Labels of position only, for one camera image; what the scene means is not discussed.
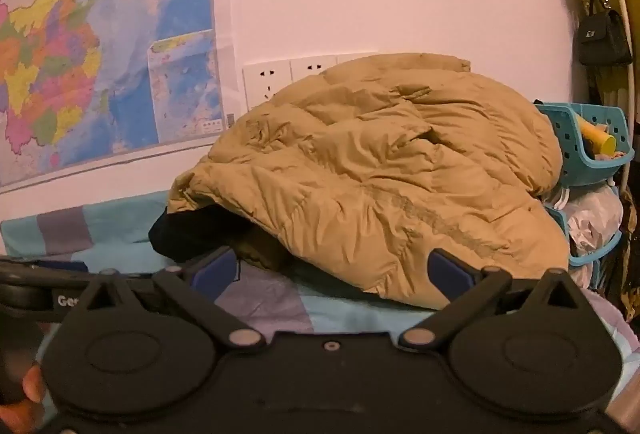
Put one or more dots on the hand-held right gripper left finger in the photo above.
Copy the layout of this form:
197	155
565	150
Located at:
214	273

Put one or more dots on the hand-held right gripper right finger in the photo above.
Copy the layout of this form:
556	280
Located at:
449	270

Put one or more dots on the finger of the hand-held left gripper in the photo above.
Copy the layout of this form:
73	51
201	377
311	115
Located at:
45	271

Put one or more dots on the tan puffer jacket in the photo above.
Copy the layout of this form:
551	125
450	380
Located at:
380	184

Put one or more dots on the person's left hand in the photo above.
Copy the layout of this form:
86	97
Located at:
31	386

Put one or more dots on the teal patterned bedsheet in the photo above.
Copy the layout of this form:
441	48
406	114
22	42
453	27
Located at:
280	301

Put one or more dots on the white plastic bag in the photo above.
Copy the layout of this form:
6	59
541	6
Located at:
597	219

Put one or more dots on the blue perforated plastic basket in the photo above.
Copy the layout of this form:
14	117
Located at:
575	148

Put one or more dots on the dark patterned cloth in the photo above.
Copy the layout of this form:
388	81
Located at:
625	259

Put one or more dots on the yellow plastic cup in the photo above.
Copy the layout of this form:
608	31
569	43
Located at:
600	139

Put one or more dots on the black handbag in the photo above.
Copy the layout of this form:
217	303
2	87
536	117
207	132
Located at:
602	41

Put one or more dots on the white wall socket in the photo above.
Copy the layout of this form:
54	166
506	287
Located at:
312	64
265	83

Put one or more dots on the colourful wall map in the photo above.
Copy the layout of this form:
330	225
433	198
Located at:
100	38

